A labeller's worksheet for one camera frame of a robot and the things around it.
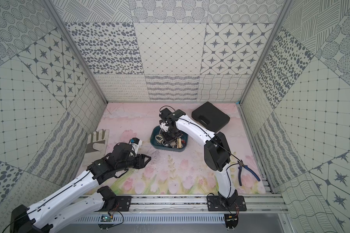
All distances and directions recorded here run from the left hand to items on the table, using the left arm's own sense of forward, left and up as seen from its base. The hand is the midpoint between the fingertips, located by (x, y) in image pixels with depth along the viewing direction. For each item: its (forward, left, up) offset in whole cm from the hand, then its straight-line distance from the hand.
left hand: (151, 160), depth 75 cm
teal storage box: (+13, -9, -10) cm, 19 cm away
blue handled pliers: (+4, -52, -13) cm, 54 cm away
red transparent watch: (+18, -17, -12) cm, 27 cm away
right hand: (+12, -9, -3) cm, 16 cm away
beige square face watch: (+16, -14, -10) cm, 24 cm away
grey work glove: (+14, +41, -13) cm, 46 cm away
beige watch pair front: (+18, 0, -11) cm, 21 cm away
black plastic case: (+39, -37, -10) cm, 55 cm away
